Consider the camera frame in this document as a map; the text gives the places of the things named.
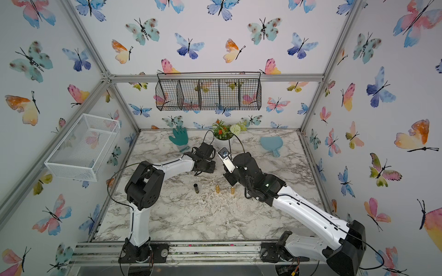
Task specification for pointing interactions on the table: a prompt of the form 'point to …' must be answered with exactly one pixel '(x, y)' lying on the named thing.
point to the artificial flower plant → (226, 131)
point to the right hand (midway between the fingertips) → (229, 161)
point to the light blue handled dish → (272, 143)
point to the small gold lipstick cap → (218, 189)
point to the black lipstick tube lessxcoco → (195, 187)
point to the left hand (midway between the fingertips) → (214, 165)
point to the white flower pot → (220, 144)
